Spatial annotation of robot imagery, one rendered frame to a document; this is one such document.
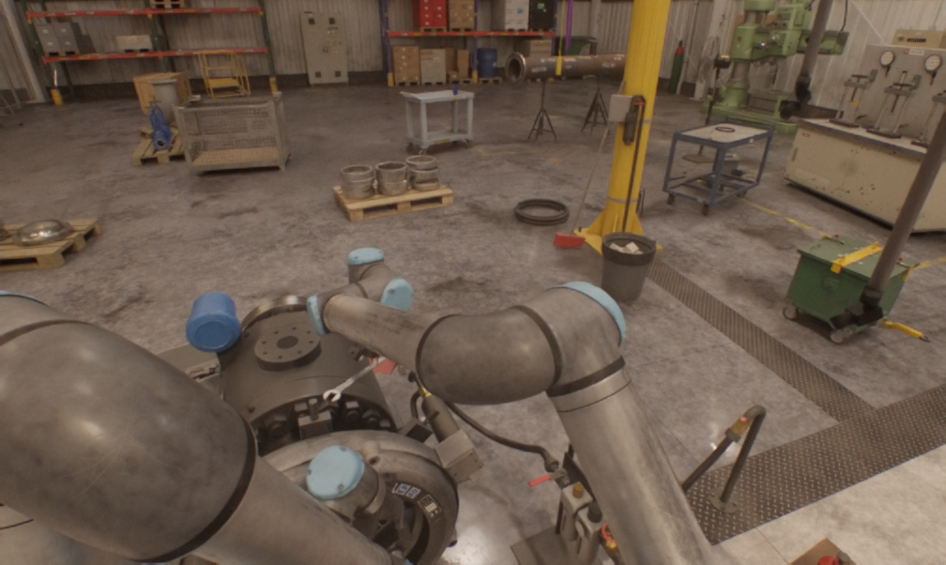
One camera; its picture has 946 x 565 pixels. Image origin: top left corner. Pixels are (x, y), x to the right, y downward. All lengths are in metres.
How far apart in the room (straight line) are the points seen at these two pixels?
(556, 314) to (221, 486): 0.40
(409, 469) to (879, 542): 2.09
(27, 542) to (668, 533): 0.63
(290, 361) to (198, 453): 1.28
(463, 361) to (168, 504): 0.33
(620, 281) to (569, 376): 3.04
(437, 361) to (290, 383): 1.05
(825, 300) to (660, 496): 3.28
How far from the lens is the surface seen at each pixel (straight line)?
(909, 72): 7.30
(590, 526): 1.74
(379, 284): 1.09
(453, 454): 1.41
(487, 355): 0.56
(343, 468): 0.87
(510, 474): 2.41
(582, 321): 0.62
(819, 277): 3.84
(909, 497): 3.07
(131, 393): 0.36
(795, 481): 2.81
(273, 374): 1.66
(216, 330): 1.79
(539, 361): 0.57
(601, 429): 0.64
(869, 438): 3.27
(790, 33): 11.54
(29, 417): 0.36
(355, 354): 1.31
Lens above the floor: 1.89
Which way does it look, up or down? 28 degrees down
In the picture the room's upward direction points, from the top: straight up
